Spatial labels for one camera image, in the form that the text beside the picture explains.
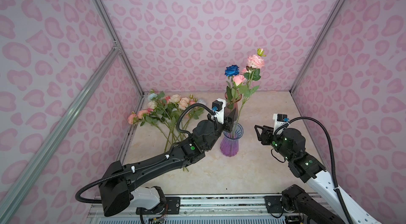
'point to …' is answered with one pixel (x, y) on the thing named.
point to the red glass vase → (231, 108)
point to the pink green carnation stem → (144, 115)
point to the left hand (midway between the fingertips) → (232, 105)
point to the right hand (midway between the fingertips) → (258, 126)
